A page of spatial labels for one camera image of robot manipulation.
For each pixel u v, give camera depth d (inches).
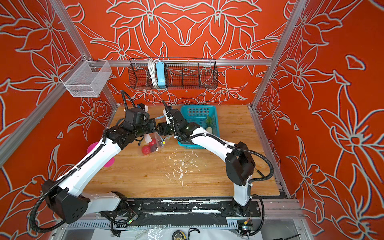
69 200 15.1
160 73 35.3
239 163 18.2
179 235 25.4
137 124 22.1
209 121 40.8
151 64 34.5
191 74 38.4
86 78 36.4
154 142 30.4
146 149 35.1
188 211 28.6
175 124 24.3
